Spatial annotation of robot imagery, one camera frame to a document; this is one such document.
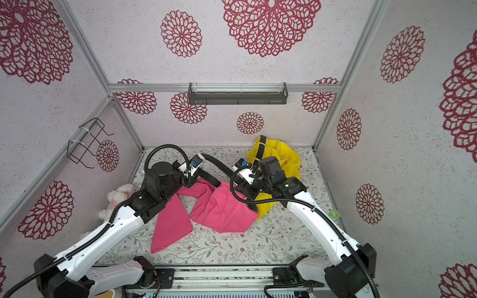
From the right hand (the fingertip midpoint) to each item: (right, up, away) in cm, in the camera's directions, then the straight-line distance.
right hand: (239, 181), depth 74 cm
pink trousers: (-8, -13, +7) cm, 17 cm away
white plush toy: (-55, -8, +8) cm, 56 cm away
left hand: (-17, +8, -2) cm, 19 cm away
